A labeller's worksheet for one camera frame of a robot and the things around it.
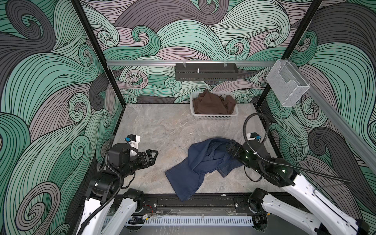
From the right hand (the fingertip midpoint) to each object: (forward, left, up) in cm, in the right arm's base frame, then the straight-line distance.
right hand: (228, 149), depth 70 cm
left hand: (-3, +36, +4) cm, 36 cm away
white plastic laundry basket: (+34, 0, -15) cm, 37 cm away
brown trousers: (+46, +3, -13) cm, 48 cm away
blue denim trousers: (+3, +10, -14) cm, 18 cm away
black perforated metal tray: (+51, +7, +11) cm, 53 cm away
